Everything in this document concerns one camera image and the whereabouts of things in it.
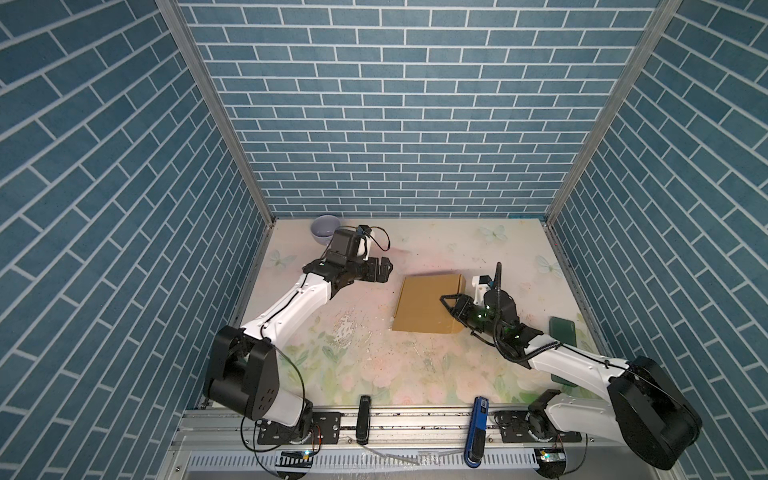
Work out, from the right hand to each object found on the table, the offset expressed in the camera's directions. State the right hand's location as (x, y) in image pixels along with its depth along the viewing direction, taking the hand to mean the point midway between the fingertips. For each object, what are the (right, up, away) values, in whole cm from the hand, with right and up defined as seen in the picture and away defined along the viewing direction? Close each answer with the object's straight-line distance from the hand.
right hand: (440, 297), depth 83 cm
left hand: (-17, +9, +2) cm, 19 cm away
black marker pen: (-21, -31, -7) cm, 38 cm away
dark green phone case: (+38, -11, +6) cm, 41 cm away
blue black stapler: (+7, -33, -13) cm, 37 cm away
